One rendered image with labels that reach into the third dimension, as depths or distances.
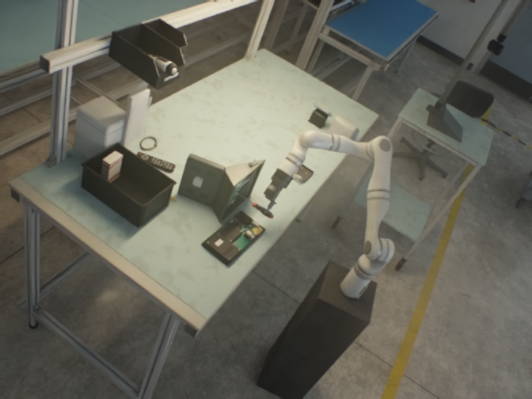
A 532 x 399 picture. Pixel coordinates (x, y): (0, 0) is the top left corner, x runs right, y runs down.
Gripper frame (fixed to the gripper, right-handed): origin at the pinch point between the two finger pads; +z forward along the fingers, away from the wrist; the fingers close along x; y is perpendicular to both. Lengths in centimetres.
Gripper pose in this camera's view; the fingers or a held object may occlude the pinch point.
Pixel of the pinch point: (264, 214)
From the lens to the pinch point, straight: 190.3
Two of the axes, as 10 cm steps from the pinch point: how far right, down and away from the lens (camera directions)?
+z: -5.7, 8.2, -0.4
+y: -8.1, -5.5, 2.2
